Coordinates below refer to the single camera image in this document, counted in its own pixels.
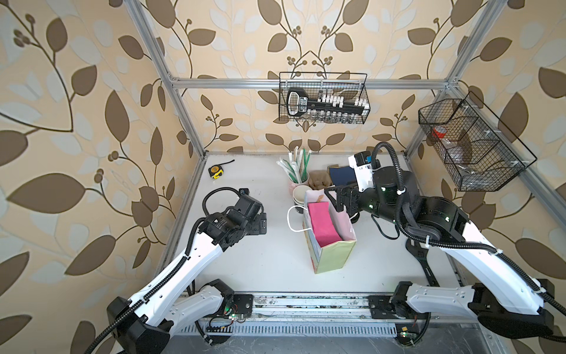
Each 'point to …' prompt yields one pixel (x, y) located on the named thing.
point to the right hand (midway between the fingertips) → (335, 187)
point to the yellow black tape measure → (217, 170)
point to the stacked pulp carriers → (319, 179)
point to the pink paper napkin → (325, 228)
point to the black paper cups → (298, 195)
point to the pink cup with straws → (295, 168)
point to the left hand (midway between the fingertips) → (249, 219)
